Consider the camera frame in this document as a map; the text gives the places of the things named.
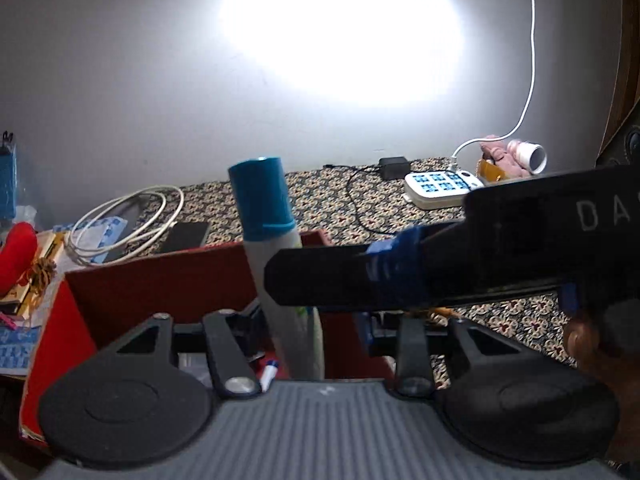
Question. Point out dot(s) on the red plush toy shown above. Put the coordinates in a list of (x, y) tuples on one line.
[(17, 255)]

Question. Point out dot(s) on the blue checked packet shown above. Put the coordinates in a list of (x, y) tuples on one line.
[(17, 350)]

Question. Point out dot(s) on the white marker pen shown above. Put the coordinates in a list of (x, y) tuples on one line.
[(268, 374)]

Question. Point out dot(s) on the blue plastic bag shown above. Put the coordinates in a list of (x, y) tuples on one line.
[(7, 180)]

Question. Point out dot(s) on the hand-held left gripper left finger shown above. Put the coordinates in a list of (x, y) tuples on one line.
[(250, 330)]

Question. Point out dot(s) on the dark phone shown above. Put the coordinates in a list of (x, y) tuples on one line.
[(187, 235)]

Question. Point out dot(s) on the person's right hand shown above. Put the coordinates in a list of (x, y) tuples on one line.
[(582, 340)]

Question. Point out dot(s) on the grey bottle blue cap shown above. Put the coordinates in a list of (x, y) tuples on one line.
[(265, 200)]

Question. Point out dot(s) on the black power adapter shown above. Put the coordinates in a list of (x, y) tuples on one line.
[(394, 167)]

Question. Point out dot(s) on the gold paper gift bag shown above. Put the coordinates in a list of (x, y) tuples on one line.
[(487, 170)]

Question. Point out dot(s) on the pink plush toy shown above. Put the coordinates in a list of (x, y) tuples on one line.
[(500, 157)]

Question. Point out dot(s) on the white plastic cup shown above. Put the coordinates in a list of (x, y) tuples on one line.
[(532, 157)]

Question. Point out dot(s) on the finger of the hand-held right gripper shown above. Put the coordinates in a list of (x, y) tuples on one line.
[(395, 265)]

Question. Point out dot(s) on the blue white printed packet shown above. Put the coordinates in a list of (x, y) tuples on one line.
[(107, 227)]

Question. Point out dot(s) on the red cardboard box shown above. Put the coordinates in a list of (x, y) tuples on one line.
[(165, 280)]

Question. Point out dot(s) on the floral patterned cloth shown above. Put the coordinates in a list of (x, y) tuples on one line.
[(325, 200)]

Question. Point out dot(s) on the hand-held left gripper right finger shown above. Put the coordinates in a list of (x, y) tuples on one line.
[(365, 335)]

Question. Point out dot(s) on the white power strip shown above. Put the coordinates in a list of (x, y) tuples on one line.
[(435, 197)]

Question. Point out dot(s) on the brown wooden door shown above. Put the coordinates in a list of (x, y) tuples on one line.
[(627, 60)]

